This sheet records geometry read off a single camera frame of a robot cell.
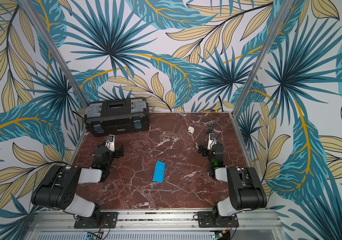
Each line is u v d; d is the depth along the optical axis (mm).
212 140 791
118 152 849
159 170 899
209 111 1213
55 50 824
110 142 787
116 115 951
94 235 718
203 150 843
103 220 730
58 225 743
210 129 1080
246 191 451
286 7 685
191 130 1062
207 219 731
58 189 445
